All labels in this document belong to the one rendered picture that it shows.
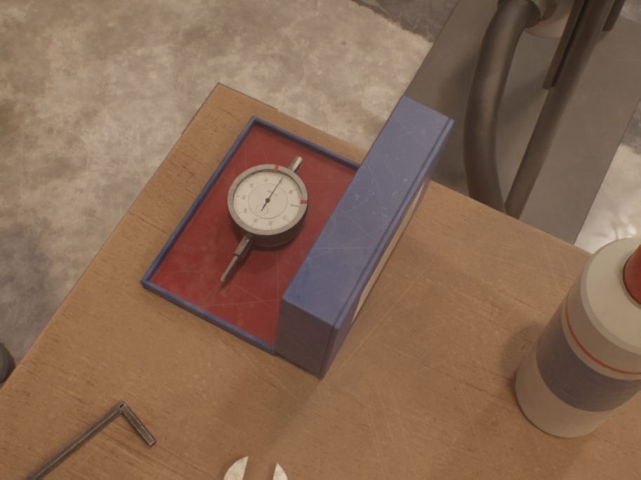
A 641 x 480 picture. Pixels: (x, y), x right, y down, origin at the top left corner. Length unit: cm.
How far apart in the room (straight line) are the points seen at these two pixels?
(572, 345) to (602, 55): 93
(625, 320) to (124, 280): 36
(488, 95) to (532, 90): 53
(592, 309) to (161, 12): 105
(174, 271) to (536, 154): 53
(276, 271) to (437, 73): 72
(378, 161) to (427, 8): 86
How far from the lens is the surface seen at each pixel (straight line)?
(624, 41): 142
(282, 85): 131
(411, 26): 138
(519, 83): 134
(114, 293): 67
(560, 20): 106
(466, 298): 66
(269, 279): 65
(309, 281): 52
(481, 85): 80
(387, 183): 55
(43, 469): 63
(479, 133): 81
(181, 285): 65
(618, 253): 48
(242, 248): 63
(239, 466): 61
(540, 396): 59
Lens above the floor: 107
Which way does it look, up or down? 63 degrees down
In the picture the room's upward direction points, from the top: straight up
